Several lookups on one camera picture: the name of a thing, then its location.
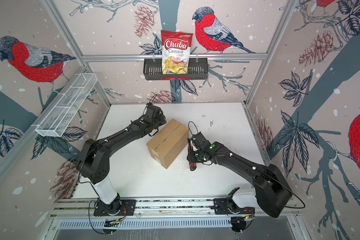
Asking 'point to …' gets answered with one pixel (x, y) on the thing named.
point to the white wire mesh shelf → (57, 120)
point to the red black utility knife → (191, 157)
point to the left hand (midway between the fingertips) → (163, 116)
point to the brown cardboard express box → (166, 147)
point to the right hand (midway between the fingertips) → (187, 160)
